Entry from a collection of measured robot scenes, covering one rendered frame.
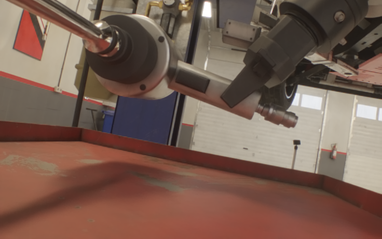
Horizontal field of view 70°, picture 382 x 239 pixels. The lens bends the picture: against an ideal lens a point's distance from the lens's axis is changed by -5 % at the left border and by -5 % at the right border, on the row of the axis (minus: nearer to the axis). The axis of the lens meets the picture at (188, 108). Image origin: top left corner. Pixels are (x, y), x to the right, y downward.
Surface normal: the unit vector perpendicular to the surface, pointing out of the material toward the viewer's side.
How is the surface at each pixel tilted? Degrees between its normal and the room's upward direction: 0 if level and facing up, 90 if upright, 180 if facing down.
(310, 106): 90
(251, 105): 96
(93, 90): 134
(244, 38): 96
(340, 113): 90
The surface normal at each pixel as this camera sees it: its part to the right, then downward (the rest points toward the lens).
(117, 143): -0.10, -0.11
